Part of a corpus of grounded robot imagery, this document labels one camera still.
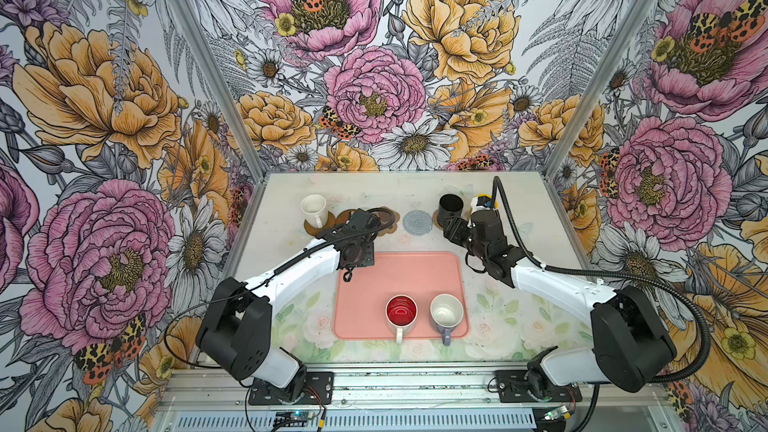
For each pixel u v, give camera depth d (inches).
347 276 27.9
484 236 26.6
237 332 17.0
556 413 28.2
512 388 29.0
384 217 42.8
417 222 42.1
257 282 18.4
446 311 33.5
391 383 30.3
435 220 41.0
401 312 33.5
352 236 23.9
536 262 22.7
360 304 34.0
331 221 40.8
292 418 28.0
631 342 16.8
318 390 29.3
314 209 38.9
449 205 39.7
